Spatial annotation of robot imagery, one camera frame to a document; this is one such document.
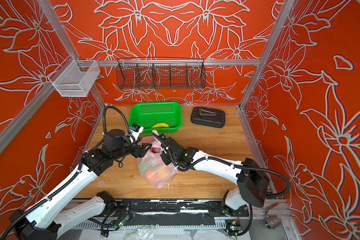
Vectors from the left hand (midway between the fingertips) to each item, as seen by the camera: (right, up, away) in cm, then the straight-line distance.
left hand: (146, 140), depth 72 cm
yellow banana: (+3, +6, +31) cm, 32 cm away
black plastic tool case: (+37, +12, +31) cm, 50 cm away
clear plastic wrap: (-1, -42, -5) cm, 42 cm away
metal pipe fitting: (+59, -36, -6) cm, 69 cm away
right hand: (+7, -7, +7) cm, 12 cm away
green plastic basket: (+5, +12, +41) cm, 43 cm away
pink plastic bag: (0, -15, +8) cm, 17 cm away
